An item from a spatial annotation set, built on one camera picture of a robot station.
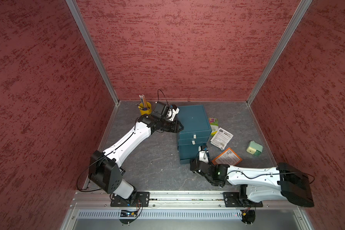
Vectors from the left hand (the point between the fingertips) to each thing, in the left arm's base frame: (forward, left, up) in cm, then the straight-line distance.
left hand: (179, 131), depth 79 cm
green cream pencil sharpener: (-3, -49, -16) cm, 51 cm away
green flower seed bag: (+20, -27, -19) cm, 39 cm away
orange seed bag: (-6, -33, -20) cm, 39 cm away
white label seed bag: (+6, -30, -19) cm, 36 cm away
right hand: (-13, -9, -15) cm, 22 cm away
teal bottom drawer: (-5, -6, -17) cm, 19 cm away
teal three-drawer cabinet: (-1, -10, +3) cm, 10 cm away
